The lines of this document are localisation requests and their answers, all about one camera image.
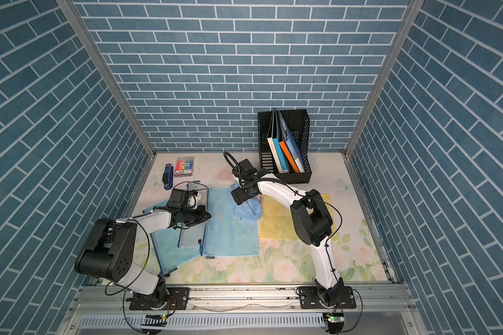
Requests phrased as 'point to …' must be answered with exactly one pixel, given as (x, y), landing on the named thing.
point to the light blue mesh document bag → (227, 234)
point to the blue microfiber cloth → (251, 209)
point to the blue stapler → (168, 176)
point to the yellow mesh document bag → (276, 221)
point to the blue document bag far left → (165, 243)
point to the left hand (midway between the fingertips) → (214, 215)
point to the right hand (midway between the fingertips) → (244, 195)
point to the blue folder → (291, 142)
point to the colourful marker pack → (184, 167)
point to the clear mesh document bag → (195, 236)
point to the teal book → (280, 152)
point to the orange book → (289, 157)
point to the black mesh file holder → (298, 120)
